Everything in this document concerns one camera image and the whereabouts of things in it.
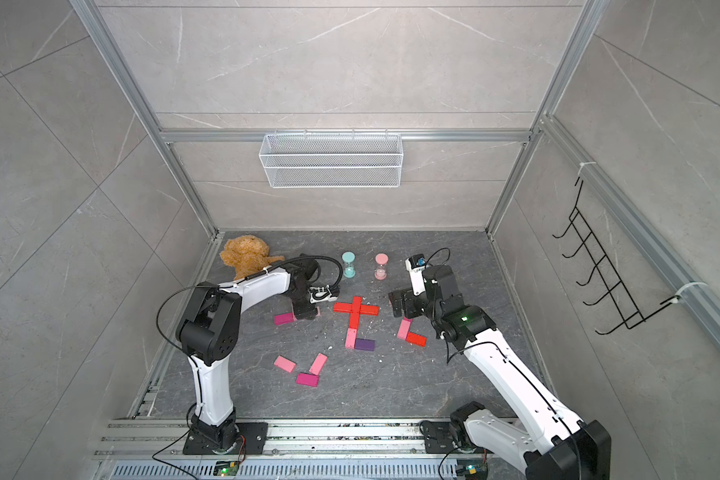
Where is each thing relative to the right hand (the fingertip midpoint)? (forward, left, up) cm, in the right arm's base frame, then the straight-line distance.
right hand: (410, 290), depth 78 cm
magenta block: (+2, +39, -18) cm, 43 cm away
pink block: (-12, +36, -20) cm, 43 cm away
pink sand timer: (+19, +6, -18) cm, 27 cm away
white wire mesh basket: (+47, +23, +10) cm, 53 cm away
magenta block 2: (-16, +29, -21) cm, 39 cm away
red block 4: (-5, -3, -21) cm, 22 cm away
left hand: (+8, +30, -19) cm, 37 cm away
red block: (+7, +20, -20) cm, 29 cm away
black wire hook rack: (-9, -44, +10) cm, 46 cm away
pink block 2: (-12, +26, -20) cm, 35 cm away
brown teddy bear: (+23, +52, -11) cm, 58 cm away
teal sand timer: (+21, +17, -11) cm, 29 cm away
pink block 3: (-5, +17, -20) cm, 26 cm away
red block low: (+10, +15, -21) cm, 27 cm away
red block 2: (+6, +12, -21) cm, 25 cm away
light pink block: (-1, 0, -20) cm, 20 cm away
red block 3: (+2, +16, -21) cm, 26 cm away
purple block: (-6, +12, -21) cm, 25 cm away
